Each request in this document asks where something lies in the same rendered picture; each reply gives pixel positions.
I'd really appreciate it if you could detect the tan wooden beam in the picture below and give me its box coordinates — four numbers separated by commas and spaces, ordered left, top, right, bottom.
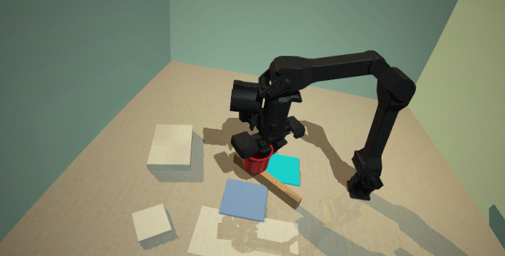
233, 152, 303, 210

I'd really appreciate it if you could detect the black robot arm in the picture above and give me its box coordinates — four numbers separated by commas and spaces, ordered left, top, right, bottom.
230, 50, 416, 200

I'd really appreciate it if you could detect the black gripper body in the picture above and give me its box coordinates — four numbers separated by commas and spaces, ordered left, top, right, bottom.
231, 110, 306, 160

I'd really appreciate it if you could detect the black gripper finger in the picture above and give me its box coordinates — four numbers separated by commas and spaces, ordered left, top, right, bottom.
271, 139, 287, 153
258, 147, 272, 159

